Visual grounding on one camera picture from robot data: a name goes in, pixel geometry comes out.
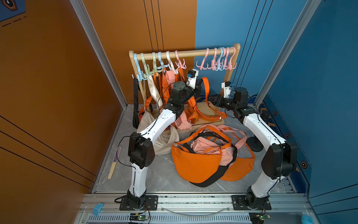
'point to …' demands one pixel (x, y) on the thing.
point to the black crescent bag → (223, 168)
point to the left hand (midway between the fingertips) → (203, 76)
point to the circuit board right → (264, 216)
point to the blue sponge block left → (97, 208)
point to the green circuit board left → (138, 218)
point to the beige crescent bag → (168, 143)
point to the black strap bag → (135, 118)
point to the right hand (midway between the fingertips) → (210, 97)
